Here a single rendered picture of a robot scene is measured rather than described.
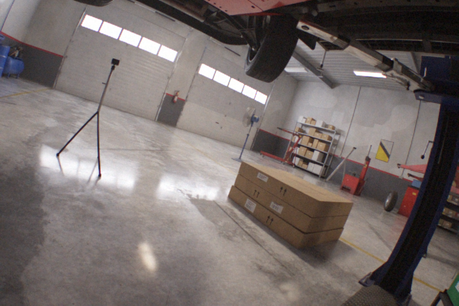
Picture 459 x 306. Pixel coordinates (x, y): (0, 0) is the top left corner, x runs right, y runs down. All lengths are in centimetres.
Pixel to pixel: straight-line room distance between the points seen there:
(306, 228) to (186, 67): 840
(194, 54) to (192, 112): 249
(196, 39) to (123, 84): 347
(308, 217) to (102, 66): 827
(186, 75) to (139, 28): 272
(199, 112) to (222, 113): 116
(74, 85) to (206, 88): 542
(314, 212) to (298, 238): 26
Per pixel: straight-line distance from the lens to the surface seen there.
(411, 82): 171
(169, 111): 933
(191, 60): 959
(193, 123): 984
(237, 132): 1108
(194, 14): 238
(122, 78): 894
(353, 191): 846
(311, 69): 1051
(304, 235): 197
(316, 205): 190
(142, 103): 909
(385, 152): 986
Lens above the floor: 76
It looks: 2 degrees down
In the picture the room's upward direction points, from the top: 20 degrees clockwise
